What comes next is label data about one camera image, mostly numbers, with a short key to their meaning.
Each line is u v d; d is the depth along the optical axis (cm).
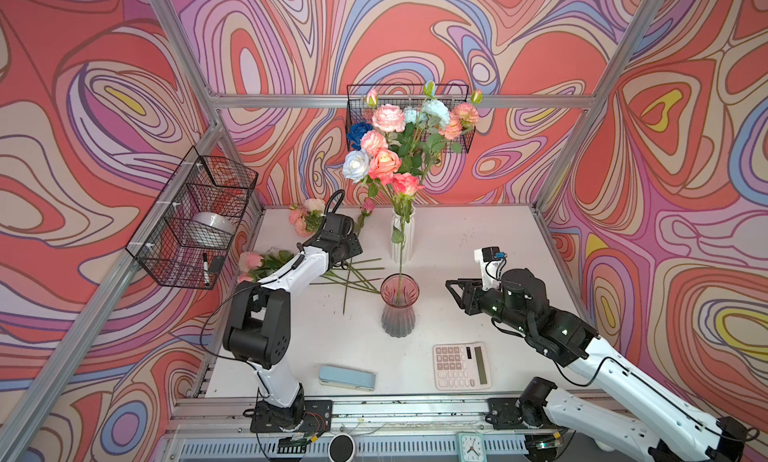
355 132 72
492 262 60
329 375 80
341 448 65
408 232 90
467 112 74
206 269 72
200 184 74
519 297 50
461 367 80
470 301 60
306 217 109
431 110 65
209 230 70
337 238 72
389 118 62
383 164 66
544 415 63
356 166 68
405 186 69
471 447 68
